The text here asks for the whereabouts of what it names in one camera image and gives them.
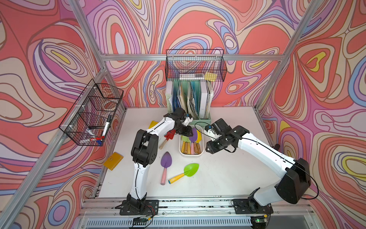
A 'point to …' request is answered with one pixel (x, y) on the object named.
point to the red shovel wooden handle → (168, 135)
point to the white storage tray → (198, 127)
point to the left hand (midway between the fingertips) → (191, 134)
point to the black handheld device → (277, 147)
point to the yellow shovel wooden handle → (199, 139)
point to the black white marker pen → (106, 126)
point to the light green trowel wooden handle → (186, 140)
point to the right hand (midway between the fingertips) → (211, 152)
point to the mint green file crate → (194, 98)
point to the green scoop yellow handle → (189, 170)
